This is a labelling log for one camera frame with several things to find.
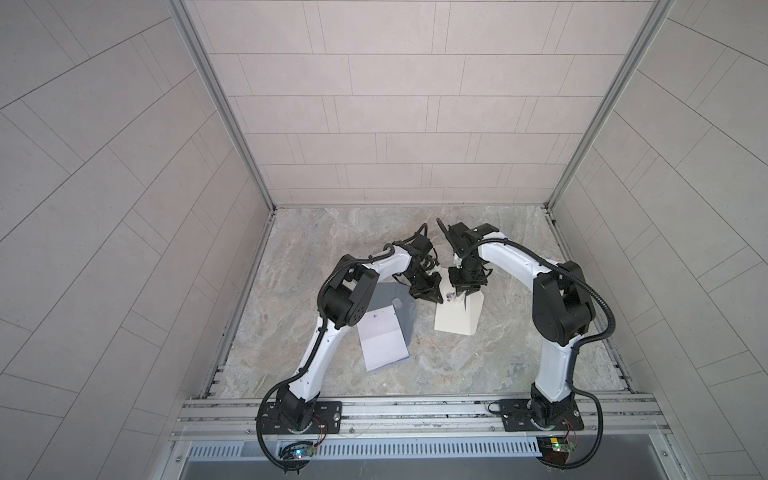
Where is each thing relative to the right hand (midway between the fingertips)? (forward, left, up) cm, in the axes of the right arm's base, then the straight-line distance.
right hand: (456, 292), depth 89 cm
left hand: (+1, +1, -3) cm, 3 cm away
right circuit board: (-39, -16, -5) cm, 43 cm away
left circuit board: (-36, +40, 0) cm, 54 cm away
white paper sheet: (-11, +23, -4) cm, 26 cm away
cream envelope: (-5, 0, -4) cm, 6 cm away
